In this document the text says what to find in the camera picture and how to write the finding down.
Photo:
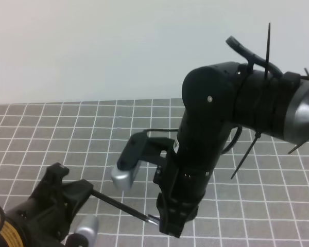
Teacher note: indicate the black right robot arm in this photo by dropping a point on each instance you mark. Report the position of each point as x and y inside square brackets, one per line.
[277, 107]

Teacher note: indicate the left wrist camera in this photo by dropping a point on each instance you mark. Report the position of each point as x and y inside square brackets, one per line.
[85, 234]

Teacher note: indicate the black pen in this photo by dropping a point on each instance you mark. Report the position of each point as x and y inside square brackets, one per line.
[119, 205]

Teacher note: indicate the grey grid tablecloth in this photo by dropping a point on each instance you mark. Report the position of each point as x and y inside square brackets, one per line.
[258, 194]

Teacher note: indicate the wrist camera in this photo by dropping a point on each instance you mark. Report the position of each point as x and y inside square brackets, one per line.
[85, 234]
[124, 172]

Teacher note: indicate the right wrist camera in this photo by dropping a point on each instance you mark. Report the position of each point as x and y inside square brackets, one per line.
[124, 172]

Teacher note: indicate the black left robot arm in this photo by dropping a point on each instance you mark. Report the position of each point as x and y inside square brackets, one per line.
[9, 236]

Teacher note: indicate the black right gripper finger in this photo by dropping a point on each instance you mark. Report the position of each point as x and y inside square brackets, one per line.
[163, 209]
[178, 214]

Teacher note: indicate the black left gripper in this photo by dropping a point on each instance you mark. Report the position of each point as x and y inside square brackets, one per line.
[38, 220]

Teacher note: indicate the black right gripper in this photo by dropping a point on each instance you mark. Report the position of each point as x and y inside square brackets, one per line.
[208, 94]

